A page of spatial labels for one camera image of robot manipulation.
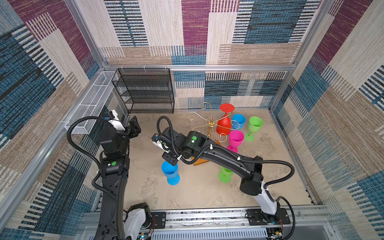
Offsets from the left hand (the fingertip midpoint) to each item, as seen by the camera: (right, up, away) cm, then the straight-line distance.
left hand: (128, 116), depth 68 cm
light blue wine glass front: (+58, -2, +31) cm, 66 cm away
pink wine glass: (+55, -12, +22) cm, 60 cm away
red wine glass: (+45, -4, +13) cm, 47 cm away
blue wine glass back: (+18, -27, +6) cm, 33 cm away
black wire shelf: (-6, +21, +43) cm, 48 cm away
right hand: (+18, -18, +4) cm, 26 cm away
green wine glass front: (+65, -5, +22) cm, 69 cm away
